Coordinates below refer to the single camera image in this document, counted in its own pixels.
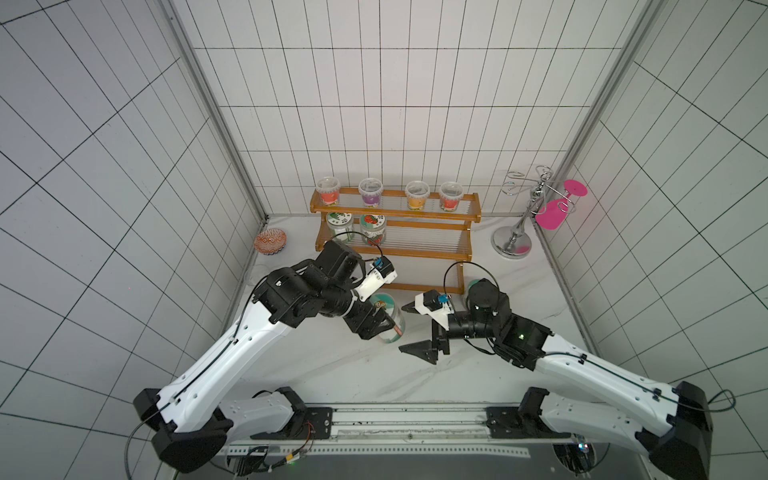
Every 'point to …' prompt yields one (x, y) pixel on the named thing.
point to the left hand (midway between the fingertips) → (371, 320)
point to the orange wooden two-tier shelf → (392, 230)
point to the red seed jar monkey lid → (395, 333)
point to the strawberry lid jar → (373, 227)
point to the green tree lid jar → (340, 222)
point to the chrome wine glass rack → (509, 241)
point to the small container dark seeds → (450, 194)
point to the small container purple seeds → (371, 191)
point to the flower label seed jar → (473, 282)
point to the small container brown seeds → (416, 193)
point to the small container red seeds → (329, 190)
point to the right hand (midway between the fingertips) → (397, 332)
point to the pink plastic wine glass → (552, 214)
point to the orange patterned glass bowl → (270, 241)
